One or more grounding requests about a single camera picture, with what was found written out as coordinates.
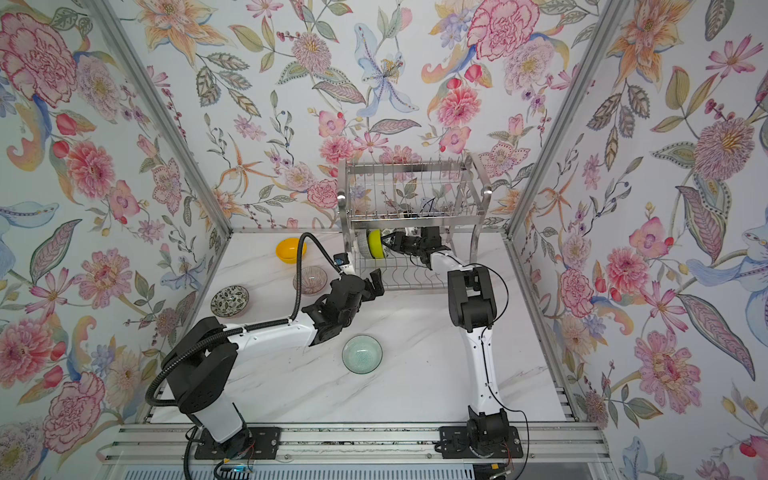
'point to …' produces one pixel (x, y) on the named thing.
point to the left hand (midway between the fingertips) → (375, 276)
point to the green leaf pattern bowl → (389, 251)
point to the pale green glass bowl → (362, 354)
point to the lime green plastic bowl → (374, 241)
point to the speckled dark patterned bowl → (229, 301)
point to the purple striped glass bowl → (313, 280)
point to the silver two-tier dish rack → (410, 217)
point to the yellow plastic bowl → (287, 249)
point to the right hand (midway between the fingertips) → (382, 240)
